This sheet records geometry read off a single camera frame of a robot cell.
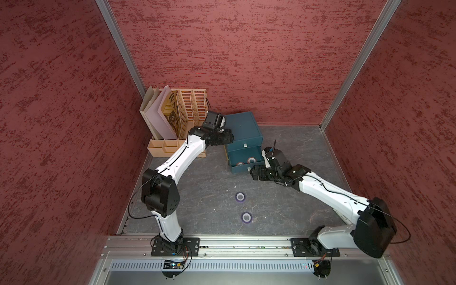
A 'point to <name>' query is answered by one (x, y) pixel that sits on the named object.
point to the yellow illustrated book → (169, 111)
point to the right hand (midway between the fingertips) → (257, 175)
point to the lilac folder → (154, 117)
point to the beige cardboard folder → (149, 97)
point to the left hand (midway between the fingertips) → (228, 141)
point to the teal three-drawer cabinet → (246, 151)
